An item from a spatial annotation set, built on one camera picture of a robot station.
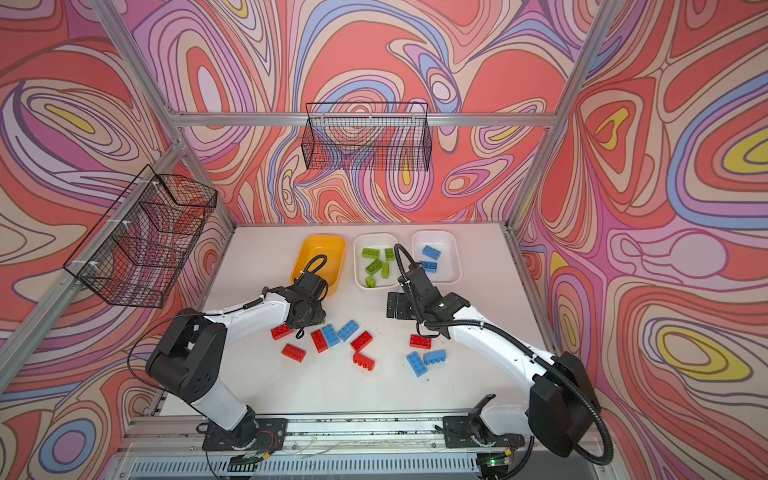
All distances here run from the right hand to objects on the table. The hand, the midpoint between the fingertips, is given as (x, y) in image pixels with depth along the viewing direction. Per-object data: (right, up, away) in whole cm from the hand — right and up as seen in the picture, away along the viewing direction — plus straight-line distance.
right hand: (404, 310), depth 83 cm
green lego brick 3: (-6, +10, +22) cm, 25 cm away
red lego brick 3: (-12, -10, +5) cm, 17 cm away
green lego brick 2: (-10, +11, +21) cm, 26 cm away
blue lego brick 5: (-17, -8, +7) cm, 20 cm away
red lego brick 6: (-37, -8, +7) cm, 39 cm away
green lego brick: (-11, +16, +25) cm, 31 cm away
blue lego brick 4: (-22, -9, +6) cm, 25 cm away
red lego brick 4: (-32, -13, +3) cm, 35 cm away
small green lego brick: (-10, +6, +18) cm, 21 cm away
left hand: (-27, -4, +10) cm, 29 cm away
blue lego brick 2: (+3, -16, +1) cm, 16 cm away
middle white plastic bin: (-8, +21, +26) cm, 34 cm away
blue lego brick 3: (+9, -14, +1) cm, 16 cm away
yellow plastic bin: (-26, +19, +25) cm, 40 cm away
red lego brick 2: (-12, -15, +1) cm, 19 cm away
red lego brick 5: (-25, -10, +5) cm, 28 cm away
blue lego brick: (+11, +16, +26) cm, 33 cm away
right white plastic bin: (+18, +11, +24) cm, 32 cm away
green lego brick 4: (-4, +16, +25) cm, 30 cm away
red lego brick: (+4, -10, +5) cm, 13 cm away
